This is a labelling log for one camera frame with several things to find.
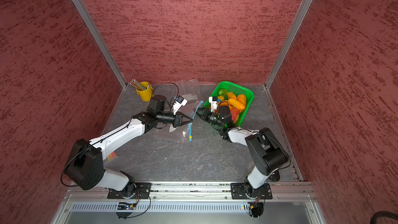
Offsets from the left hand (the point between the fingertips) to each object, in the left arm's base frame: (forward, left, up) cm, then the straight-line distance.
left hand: (191, 123), depth 76 cm
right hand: (+8, -1, -3) cm, 9 cm away
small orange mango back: (+31, -26, -14) cm, 43 cm away
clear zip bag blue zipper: (+3, +3, +4) cm, 6 cm away
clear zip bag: (+38, +4, -17) cm, 42 cm away
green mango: (+32, -20, -13) cm, 40 cm away
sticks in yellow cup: (+32, +40, -4) cm, 52 cm away
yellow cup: (+30, +35, -14) cm, 48 cm away
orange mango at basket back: (+28, -33, -13) cm, 45 cm away
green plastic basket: (+39, -26, -13) cm, 48 cm away
